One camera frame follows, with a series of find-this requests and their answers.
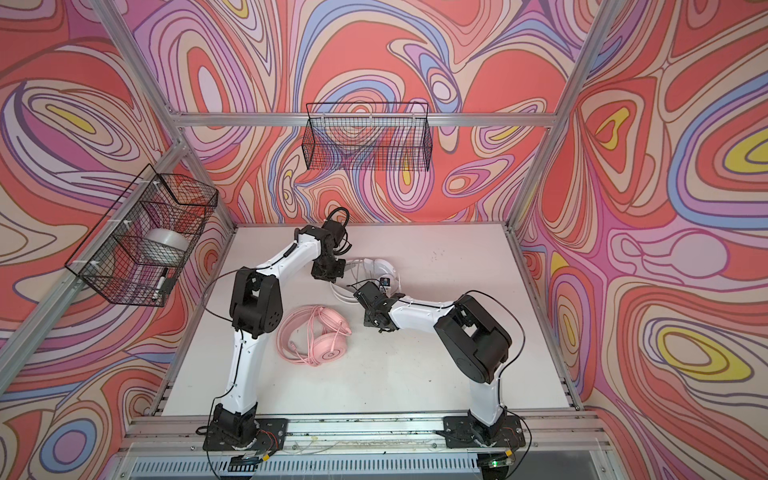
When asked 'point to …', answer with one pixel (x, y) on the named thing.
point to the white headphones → (361, 270)
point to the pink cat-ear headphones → (311, 335)
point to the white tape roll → (164, 247)
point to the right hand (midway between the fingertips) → (380, 322)
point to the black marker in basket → (162, 278)
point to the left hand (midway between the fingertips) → (340, 277)
